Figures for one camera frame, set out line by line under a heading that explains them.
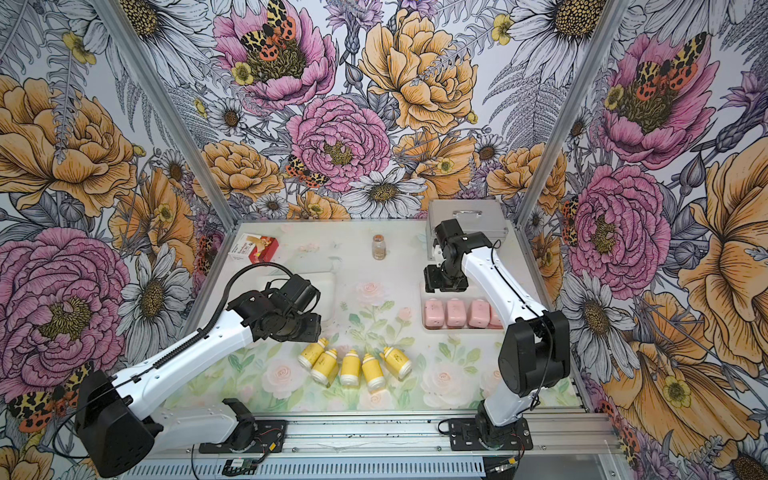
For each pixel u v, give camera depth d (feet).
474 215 3.35
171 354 1.47
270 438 2.41
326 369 2.57
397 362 2.60
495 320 2.87
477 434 2.41
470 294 2.59
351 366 2.59
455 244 2.02
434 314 2.92
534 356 1.47
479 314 2.90
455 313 2.92
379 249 3.56
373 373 2.54
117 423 1.24
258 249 3.55
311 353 2.61
